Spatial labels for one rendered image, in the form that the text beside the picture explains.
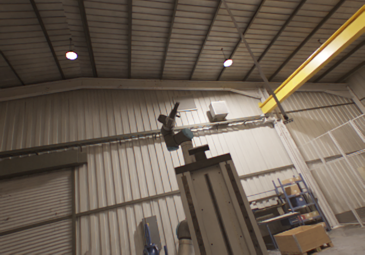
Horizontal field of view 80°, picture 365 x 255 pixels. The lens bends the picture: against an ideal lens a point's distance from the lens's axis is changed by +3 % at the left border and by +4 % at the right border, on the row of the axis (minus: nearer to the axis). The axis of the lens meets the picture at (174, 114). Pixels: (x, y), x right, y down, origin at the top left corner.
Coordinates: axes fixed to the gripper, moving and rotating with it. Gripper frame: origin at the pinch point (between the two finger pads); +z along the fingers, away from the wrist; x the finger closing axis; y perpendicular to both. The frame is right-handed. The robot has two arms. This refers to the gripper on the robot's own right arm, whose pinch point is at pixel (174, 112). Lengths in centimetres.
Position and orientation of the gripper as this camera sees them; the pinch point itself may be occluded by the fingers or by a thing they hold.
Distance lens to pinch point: 139.1
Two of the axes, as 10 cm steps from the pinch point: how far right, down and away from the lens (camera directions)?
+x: -3.2, 8.1, -4.9
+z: 1.9, -4.5, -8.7
